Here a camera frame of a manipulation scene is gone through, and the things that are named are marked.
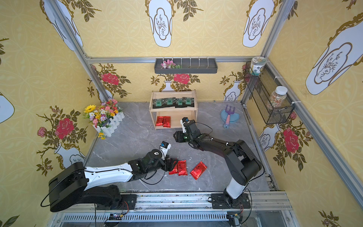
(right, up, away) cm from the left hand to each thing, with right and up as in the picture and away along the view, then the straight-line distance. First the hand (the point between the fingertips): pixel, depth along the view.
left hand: (169, 156), depth 84 cm
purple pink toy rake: (+45, +26, +29) cm, 60 cm away
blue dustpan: (+47, +23, +26) cm, 59 cm away
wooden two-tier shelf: (+3, +25, +27) cm, 37 cm away
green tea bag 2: (-9, +32, +8) cm, 35 cm away
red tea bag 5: (+17, -8, -1) cm, 19 cm away
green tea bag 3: (-1, +33, +8) cm, 34 cm away
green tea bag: (+5, +32, +8) cm, 34 cm away
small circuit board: (-27, -28, -11) cm, 40 cm away
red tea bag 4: (+7, -7, -1) cm, 10 cm away
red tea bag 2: (-9, +20, +19) cm, 29 cm away
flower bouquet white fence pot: (-42, +23, +7) cm, 49 cm away
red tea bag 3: (+3, -8, -1) cm, 9 cm away
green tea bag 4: (+12, +33, +8) cm, 36 cm away
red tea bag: (-4, +20, +19) cm, 28 cm away
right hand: (+6, +13, +8) cm, 17 cm away
